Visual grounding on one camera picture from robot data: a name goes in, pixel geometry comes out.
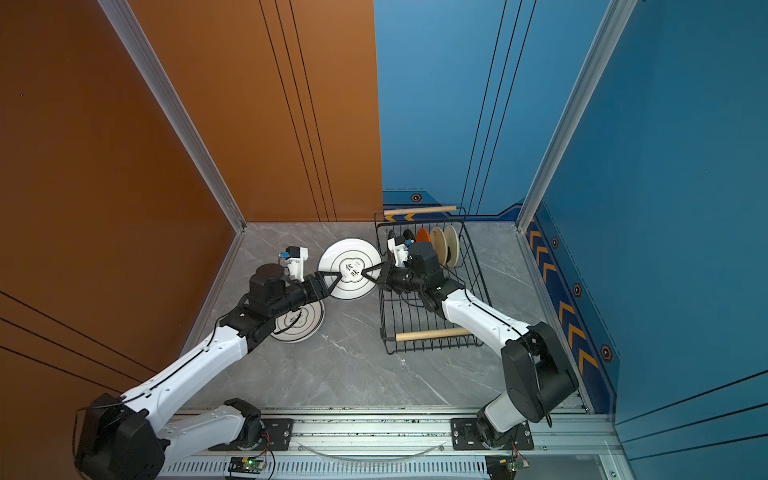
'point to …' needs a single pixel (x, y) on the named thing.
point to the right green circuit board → (504, 467)
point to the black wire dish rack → (401, 312)
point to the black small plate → (408, 234)
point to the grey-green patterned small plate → (391, 234)
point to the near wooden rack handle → (432, 334)
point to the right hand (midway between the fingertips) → (361, 275)
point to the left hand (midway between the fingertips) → (338, 274)
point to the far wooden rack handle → (418, 210)
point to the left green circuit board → (252, 464)
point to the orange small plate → (422, 235)
